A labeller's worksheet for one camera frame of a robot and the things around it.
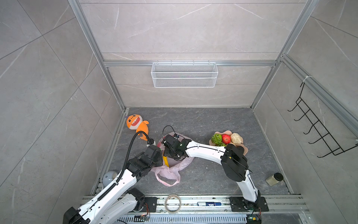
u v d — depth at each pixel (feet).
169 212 2.30
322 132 2.13
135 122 3.30
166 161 2.85
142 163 1.86
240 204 2.34
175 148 2.20
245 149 2.90
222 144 2.96
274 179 2.41
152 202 2.41
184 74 3.27
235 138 2.96
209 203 2.39
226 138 3.02
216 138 2.95
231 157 1.87
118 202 1.86
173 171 2.37
